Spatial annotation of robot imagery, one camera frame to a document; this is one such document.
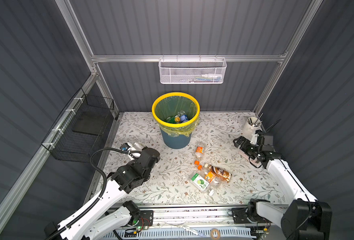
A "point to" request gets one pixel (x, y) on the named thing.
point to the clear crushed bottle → (139, 146)
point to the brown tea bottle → (223, 175)
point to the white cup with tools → (252, 124)
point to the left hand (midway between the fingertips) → (147, 150)
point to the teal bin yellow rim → (177, 114)
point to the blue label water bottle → (184, 117)
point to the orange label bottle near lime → (211, 178)
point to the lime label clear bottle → (199, 182)
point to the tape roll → (218, 234)
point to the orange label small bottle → (200, 150)
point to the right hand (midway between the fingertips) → (241, 145)
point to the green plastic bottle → (173, 119)
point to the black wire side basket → (75, 134)
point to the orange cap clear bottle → (197, 163)
